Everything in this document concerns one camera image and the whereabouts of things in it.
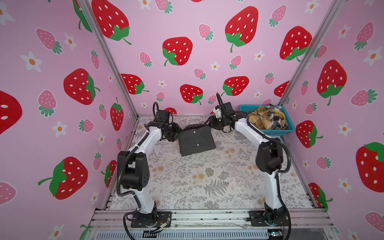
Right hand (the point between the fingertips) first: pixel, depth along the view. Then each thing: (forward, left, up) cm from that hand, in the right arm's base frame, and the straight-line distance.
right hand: (206, 123), depth 95 cm
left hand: (-8, +14, 0) cm, 16 cm away
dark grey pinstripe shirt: (-11, +6, -3) cm, 13 cm away
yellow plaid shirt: (+16, -38, -7) cm, 42 cm away
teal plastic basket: (+26, -30, -8) cm, 41 cm away
